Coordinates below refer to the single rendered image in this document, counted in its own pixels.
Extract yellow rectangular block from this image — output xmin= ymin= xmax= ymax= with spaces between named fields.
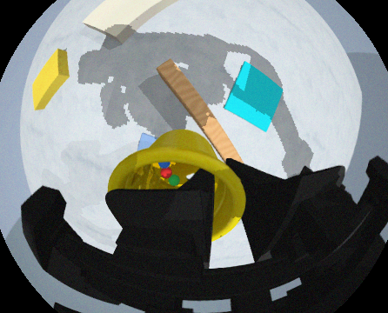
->
xmin=31 ymin=49 xmax=70 ymax=111

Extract yellow cup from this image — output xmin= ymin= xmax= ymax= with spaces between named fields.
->
xmin=107 ymin=130 xmax=246 ymax=241

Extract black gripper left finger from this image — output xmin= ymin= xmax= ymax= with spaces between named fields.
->
xmin=104 ymin=168 xmax=215 ymax=268

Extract tan wooden block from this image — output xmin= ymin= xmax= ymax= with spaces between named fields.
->
xmin=156 ymin=59 xmax=244 ymax=163

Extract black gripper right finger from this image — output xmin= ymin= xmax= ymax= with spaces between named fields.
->
xmin=225 ymin=157 xmax=346 ymax=262

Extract cream flat bar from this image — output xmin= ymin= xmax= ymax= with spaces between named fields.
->
xmin=83 ymin=0 xmax=180 ymax=44

